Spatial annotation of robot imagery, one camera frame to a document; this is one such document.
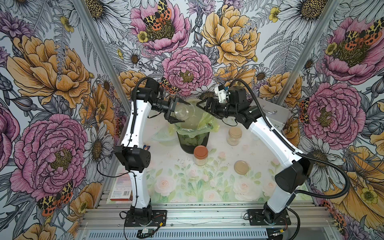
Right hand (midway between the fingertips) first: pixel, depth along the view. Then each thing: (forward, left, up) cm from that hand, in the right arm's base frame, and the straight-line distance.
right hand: (200, 111), depth 73 cm
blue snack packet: (0, +35, -31) cm, 47 cm away
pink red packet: (-25, +42, -31) cm, 58 cm away
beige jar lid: (-14, -24, -35) cm, 44 cm away
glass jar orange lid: (-10, +1, -25) cm, 27 cm away
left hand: (-2, +7, +1) cm, 7 cm away
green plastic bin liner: (-6, +3, -8) cm, 11 cm away
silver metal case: (+16, -51, -21) cm, 57 cm away
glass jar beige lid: (+4, -21, -24) cm, 32 cm away
